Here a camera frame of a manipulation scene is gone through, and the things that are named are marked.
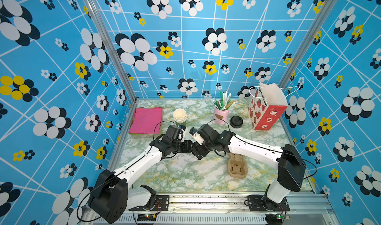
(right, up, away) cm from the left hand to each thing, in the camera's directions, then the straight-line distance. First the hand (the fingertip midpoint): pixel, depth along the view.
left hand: (193, 146), depth 82 cm
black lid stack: (+30, +12, +20) cm, 37 cm away
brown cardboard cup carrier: (+25, -11, 0) cm, 27 cm away
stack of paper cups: (-9, +17, +14) cm, 24 cm away
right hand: (+3, 0, 0) cm, 3 cm away
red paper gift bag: (+42, +23, +1) cm, 47 cm away
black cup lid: (+3, 0, -10) cm, 11 cm away
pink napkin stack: (-35, +13, +23) cm, 43 cm away
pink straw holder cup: (+19, +17, +16) cm, 30 cm away
